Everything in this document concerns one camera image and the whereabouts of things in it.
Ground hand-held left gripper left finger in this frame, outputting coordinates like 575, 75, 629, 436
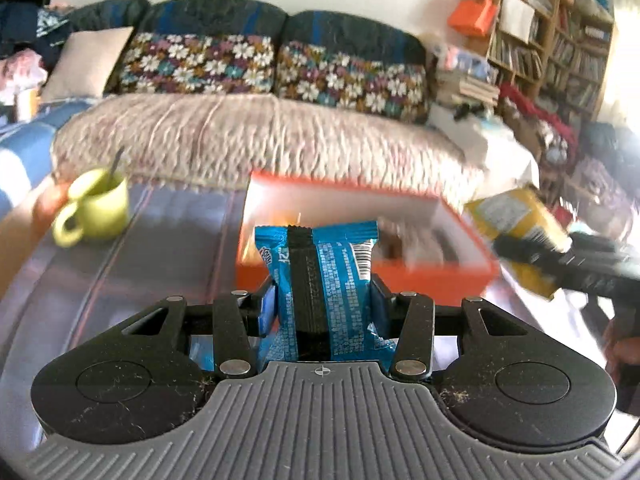
75, 285, 278, 378

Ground white box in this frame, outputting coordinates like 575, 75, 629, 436
430, 102, 538, 186

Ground pink floral cloth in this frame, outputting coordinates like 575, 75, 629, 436
0, 50, 48, 106

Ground orange bag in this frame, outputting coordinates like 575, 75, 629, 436
447, 0, 501, 38

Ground green mug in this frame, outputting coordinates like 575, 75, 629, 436
52, 167, 131, 247

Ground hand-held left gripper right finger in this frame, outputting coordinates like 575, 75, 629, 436
371, 280, 556, 380

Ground beige knitted blanket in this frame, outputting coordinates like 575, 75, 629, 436
52, 92, 501, 211

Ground wooden bookshelf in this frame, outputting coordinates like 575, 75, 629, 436
482, 0, 616, 126

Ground beige pillow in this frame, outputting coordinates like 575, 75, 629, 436
42, 26, 135, 103

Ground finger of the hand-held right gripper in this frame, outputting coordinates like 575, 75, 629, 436
492, 235, 576, 276

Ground blue cookie packet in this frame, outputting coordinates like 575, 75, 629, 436
254, 221, 398, 363

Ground yellow snack packet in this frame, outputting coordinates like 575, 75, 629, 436
464, 187, 573, 301

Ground blue striped blanket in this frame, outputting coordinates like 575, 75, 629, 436
0, 100, 96, 211

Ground stack of books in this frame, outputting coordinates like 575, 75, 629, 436
435, 67, 501, 108

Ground floral sofa cushions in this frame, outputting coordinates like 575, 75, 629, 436
65, 0, 431, 126

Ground dark blue clothes pile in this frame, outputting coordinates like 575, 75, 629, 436
0, 2, 71, 61

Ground orange cardboard box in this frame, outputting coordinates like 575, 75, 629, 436
235, 170, 501, 306

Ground red cloth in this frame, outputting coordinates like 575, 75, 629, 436
500, 82, 581, 161

